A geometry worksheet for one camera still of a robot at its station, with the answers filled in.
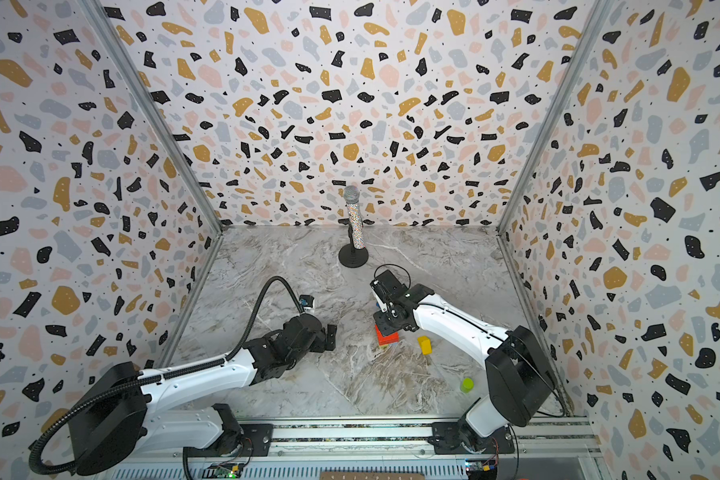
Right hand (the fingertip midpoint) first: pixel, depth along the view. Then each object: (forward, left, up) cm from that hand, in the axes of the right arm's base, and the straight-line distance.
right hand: (381, 317), depth 85 cm
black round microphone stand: (+31, +12, -10) cm, 35 cm away
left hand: (-2, +16, 0) cm, 16 cm away
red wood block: (-3, -2, -9) cm, 9 cm away
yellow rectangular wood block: (-4, -13, -9) cm, 17 cm away
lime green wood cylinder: (-16, -24, -8) cm, 30 cm away
